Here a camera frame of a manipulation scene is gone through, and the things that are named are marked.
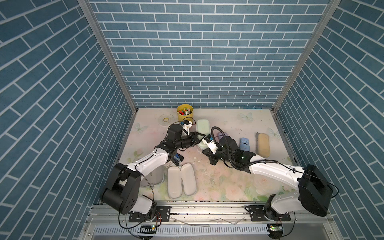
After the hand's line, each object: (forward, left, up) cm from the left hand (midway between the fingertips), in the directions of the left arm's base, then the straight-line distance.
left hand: (207, 138), depth 80 cm
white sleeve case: (+7, -38, -18) cm, 43 cm away
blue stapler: (-3, +18, -18) cm, 26 cm away
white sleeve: (-14, +18, -19) cm, 29 cm away
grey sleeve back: (+6, +3, +2) cm, 7 cm away
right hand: (-6, +2, -5) cm, 8 cm away
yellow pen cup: (+25, +14, -6) cm, 29 cm away
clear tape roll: (+31, +30, -21) cm, 48 cm away
